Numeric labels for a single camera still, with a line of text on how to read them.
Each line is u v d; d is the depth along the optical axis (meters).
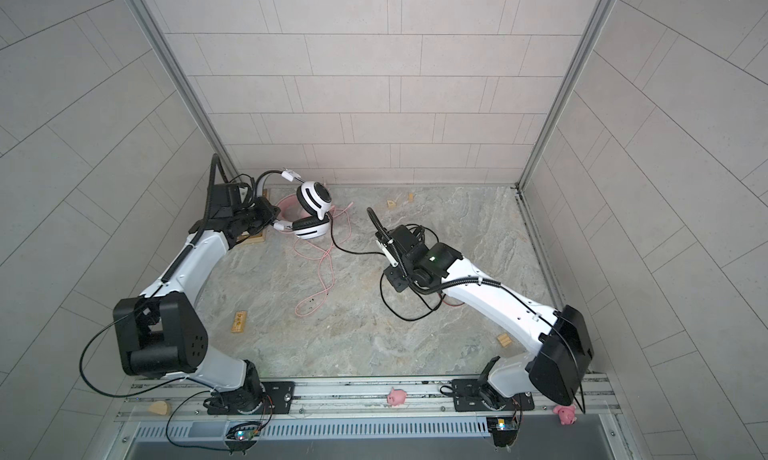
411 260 0.56
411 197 1.12
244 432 0.64
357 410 0.71
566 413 0.67
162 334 0.42
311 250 0.99
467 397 0.71
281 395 0.71
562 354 0.39
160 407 0.69
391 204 1.11
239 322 0.81
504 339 0.79
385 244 0.56
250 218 0.72
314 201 0.74
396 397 0.70
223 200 0.64
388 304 0.87
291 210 1.08
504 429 0.68
